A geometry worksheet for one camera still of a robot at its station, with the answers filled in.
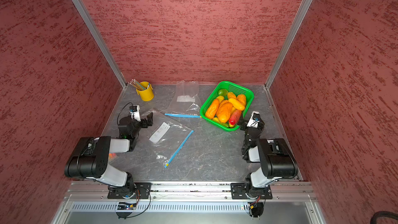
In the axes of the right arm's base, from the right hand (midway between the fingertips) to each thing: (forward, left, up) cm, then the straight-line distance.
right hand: (249, 115), depth 89 cm
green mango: (+23, +13, -4) cm, 26 cm away
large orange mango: (+5, +15, -1) cm, 15 cm away
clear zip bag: (+19, +40, -10) cm, 45 cm away
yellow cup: (+23, +67, -4) cm, 71 cm away
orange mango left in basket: (+7, +22, -3) cm, 23 cm away
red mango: (-1, +9, -1) cm, 9 cm away
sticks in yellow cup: (+25, +72, +4) cm, 76 cm away
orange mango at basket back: (+17, +1, -4) cm, 17 cm away
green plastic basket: (+29, +7, -6) cm, 31 cm away
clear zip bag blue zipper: (-8, +52, -9) cm, 54 cm away
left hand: (+4, +64, -2) cm, 64 cm away
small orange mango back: (+21, +7, -5) cm, 23 cm away
